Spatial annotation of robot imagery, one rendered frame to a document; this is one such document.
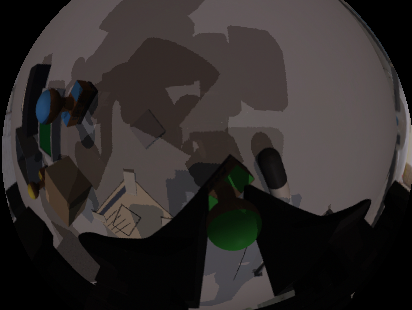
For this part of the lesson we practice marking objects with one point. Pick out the rubber stamp with blue ball handle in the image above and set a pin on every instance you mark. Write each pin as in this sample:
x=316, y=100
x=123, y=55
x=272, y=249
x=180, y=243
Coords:
x=73, y=108

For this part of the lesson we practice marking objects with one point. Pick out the beige paper card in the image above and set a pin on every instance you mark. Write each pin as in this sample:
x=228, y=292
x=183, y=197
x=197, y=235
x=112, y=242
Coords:
x=131, y=212

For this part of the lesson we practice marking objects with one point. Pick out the tan box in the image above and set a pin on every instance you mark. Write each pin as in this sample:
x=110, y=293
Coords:
x=67, y=189

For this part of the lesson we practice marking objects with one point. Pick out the green-handled pass stamp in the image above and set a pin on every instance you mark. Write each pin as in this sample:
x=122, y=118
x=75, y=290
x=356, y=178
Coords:
x=232, y=223

